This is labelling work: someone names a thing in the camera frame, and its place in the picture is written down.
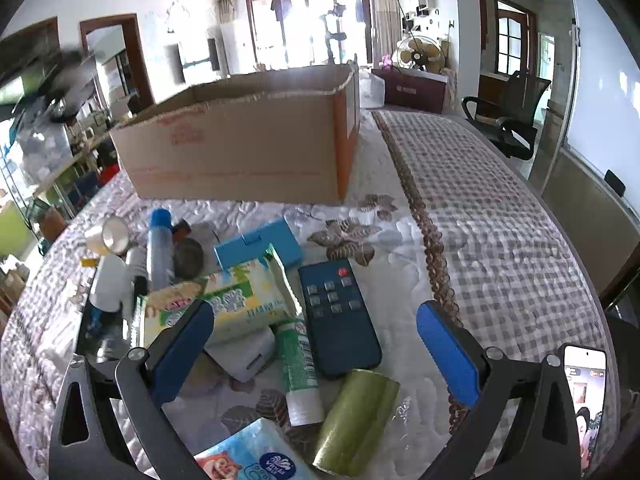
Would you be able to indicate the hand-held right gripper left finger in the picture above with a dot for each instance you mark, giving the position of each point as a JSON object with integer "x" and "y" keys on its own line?
{"x": 182, "y": 350}

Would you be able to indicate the clear plastic storage bin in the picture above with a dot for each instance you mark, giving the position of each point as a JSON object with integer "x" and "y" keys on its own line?
{"x": 45, "y": 150}

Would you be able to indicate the standing fan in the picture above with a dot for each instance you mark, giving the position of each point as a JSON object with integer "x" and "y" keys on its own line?
{"x": 417, "y": 52}

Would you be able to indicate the smartphone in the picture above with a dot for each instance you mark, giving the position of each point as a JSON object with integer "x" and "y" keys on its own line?
{"x": 585, "y": 385}

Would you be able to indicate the blue tissue pack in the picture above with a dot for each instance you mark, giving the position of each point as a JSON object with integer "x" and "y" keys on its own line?
{"x": 260, "y": 455}

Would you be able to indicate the whiteboard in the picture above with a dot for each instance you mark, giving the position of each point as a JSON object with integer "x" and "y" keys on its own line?
{"x": 605, "y": 85}

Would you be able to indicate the white charger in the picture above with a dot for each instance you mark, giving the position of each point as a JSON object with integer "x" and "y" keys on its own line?
{"x": 245, "y": 355}

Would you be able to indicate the green white tube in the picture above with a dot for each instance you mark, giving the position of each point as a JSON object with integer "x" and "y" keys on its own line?
{"x": 297, "y": 370}

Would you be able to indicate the blue plastic box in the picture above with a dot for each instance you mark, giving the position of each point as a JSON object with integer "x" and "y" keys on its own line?
{"x": 260, "y": 245}

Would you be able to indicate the dark grey green ball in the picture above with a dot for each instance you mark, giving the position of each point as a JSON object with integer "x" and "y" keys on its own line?
{"x": 187, "y": 257}

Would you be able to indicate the clear bottle with blue cap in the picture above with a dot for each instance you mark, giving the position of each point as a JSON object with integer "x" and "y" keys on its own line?
{"x": 160, "y": 250}

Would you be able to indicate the maroon box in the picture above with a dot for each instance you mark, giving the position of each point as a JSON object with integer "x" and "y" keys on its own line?
{"x": 410, "y": 90}

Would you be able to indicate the glass balcony door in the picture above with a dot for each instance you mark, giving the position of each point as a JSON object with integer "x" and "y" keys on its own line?
{"x": 300, "y": 25}

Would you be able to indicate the brown cardboard box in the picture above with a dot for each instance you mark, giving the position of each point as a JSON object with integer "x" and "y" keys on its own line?
{"x": 225, "y": 150}

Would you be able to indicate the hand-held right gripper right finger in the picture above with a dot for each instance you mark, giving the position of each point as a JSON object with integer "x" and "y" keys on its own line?
{"x": 450, "y": 352}

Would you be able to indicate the white bottle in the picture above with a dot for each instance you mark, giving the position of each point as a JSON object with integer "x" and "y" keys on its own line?
{"x": 107, "y": 280}

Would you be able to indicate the black office chair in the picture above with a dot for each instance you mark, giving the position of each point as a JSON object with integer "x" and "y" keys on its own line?
{"x": 520, "y": 105}

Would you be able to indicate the olive green roll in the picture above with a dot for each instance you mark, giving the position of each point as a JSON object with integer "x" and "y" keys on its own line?
{"x": 355, "y": 420}

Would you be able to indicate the small red black item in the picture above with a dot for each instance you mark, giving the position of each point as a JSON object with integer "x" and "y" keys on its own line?
{"x": 181, "y": 230}

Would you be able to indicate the clear tape roll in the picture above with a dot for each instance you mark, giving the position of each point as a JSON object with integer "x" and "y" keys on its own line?
{"x": 107, "y": 240}

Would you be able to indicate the wooden door with window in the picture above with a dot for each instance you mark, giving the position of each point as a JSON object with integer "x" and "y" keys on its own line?
{"x": 512, "y": 35}

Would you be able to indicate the yellow green wet wipes pack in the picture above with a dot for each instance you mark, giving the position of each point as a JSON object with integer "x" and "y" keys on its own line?
{"x": 240, "y": 300}

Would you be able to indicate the white plastic bag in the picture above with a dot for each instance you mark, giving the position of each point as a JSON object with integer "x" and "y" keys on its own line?
{"x": 372, "y": 90}

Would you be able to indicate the dark blue remote control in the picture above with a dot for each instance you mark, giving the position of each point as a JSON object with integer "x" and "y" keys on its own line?
{"x": 345, "y": 330}

